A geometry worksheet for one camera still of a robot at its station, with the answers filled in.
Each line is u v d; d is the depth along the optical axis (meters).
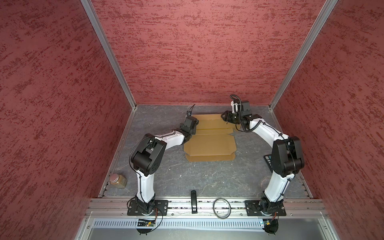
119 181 0.74
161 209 0.74
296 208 0.76
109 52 0.88
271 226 0.71
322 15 0.74
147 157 0.51
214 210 0.73
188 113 0.87
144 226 0.72
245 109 0.74
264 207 0.66
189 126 0.77
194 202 0.74
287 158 0.50
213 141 1.01
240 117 0.73
